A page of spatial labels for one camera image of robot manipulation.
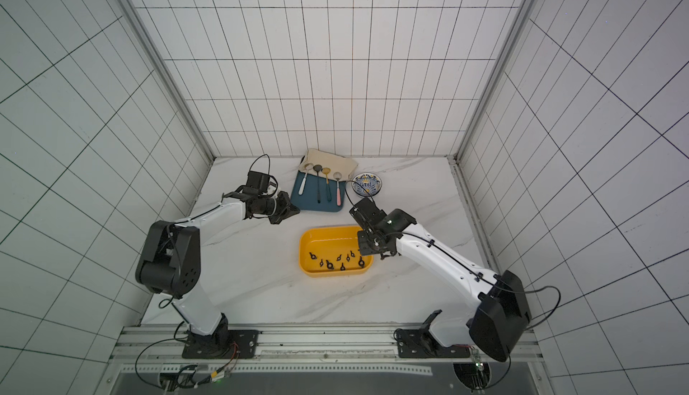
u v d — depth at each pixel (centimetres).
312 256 90
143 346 75
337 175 113
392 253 60
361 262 88
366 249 70
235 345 72
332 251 90
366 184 107
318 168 114
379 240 53
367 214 61
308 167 114
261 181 76
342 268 87
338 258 90
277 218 84
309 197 107
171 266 47
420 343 65
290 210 85
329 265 87
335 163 118
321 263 88
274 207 81
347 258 90
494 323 38
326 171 114
